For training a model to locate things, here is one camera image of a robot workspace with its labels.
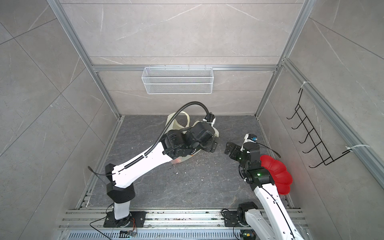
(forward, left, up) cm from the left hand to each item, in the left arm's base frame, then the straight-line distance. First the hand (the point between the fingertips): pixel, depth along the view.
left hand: (210, 133), depth 66 cm
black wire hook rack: (-14, -45, 0) cm, 47 cm away
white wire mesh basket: (+49, +17, -4) cm, 52 cm away
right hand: (+2, -14, -13) cm, 19 cm away
